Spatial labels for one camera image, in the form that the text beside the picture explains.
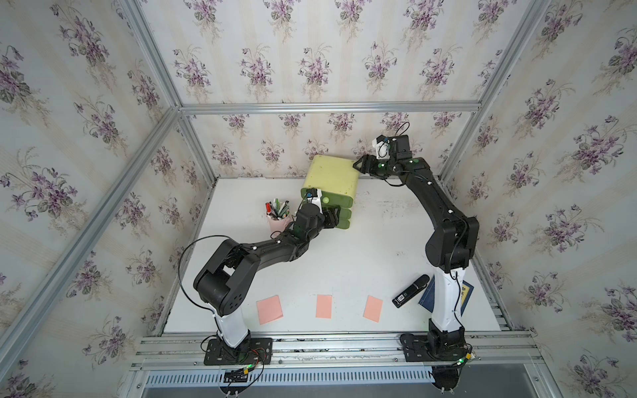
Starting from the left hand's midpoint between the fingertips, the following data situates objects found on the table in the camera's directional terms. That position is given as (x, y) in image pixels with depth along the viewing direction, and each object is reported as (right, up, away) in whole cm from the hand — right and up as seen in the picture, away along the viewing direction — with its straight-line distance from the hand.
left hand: (338, 210), depth 89 cm
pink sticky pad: (-24, -34, -6) cm, 42 cm away
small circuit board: (-30, -48, -17) cm, 60 cm away
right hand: (+9, +16, +3) cm, 19 cm away
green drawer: (+3, -1, +3) cm, 5 cm away
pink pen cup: (-22, -5, +2) cm, 22 cm away
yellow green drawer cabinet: (-1, +11, +1) cm, 11 cm away
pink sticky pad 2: (-5, -32, -6) cm, 33 cm away
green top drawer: (-2, +4, 0) cm, 4 cm away
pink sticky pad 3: (+12, -33, -6) cm, 36 cm away
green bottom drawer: (+3, -6, +9) cm, 11 cm away
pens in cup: (-24, 0, +9) cm, 25 cm away
